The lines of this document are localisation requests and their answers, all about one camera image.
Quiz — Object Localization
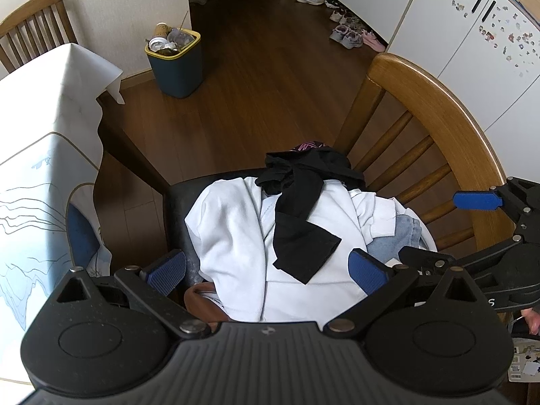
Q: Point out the black t-shirt pink print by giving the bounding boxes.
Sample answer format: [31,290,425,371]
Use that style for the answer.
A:
[255,142,365,284]

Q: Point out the person's right hand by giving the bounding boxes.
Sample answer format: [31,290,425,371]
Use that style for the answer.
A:
[521,308,540,335]

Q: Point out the light blue jeans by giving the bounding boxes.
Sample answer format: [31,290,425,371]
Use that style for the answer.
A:
[367,214,426,263]

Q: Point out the near wooden chair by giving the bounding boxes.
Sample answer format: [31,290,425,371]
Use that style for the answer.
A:
[164,53,504,286]

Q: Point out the wooden chair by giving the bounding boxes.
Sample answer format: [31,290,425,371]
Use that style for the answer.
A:
[164,53,504,286]
[0,0,78,73]

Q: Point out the white sweatshirt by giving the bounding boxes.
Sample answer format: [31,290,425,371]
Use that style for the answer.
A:
[185,178,406,325]

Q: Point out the white refrigerator with magnets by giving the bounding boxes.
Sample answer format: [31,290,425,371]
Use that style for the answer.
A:
[389,0,539,181]

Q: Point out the white blue patterned tablecloth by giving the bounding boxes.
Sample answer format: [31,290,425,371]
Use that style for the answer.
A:
[1,44,122,403]

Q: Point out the pink grey shoes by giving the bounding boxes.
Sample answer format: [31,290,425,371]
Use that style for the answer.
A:
[329,25,386,53]

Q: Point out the dark teal waste bin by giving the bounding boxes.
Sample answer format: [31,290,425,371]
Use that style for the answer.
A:
[144,23,203,99]

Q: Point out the far wooden chair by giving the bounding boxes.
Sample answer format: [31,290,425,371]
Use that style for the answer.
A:
[0,0,78,73]

